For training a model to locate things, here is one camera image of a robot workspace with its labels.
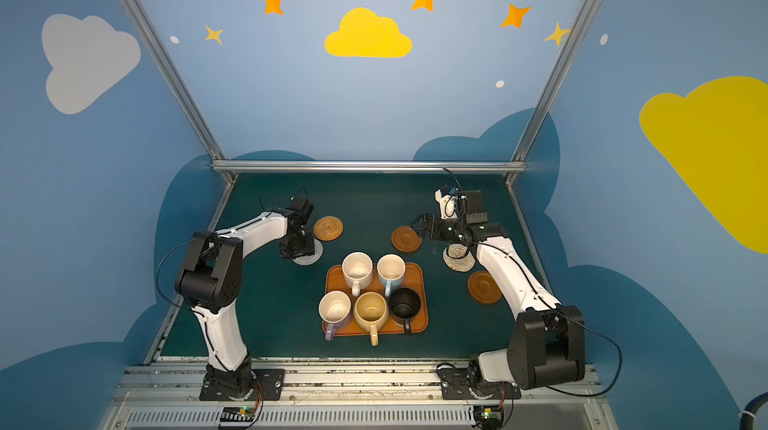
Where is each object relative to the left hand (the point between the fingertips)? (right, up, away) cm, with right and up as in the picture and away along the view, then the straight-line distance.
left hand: (304, 251), depth 98 cm
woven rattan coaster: (+6, +7, +8) cm, 13 cm away
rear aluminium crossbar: (+20, +33, +30) cm, 48 cm away
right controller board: (+53, -37, -25) cm, 69 cm away
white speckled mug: (+18, -5, -5) cm, 19 cm away
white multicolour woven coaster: (+50, -2, 0) cm, 50 cm away
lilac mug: (+12, -15, -12) cm, 23 cm away
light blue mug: (+29, -5, -7) cm, 30 cm away
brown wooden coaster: (+35, +4, +5) cm, 35 cm away
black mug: (+33, -14, -12) cm, 38 cm away
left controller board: (-10, -37, -25) cm, 45 cm away
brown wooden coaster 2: (+58, -10, -7) cm, 59 cm away
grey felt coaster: (+2, -3, -2) cm, 3 cm away
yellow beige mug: (+23, -16, -12) cm, 30 cm away
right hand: (+39, +11, -13) cm, 43 cm away
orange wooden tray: (+36, -8, -5) cm, 38 cm away
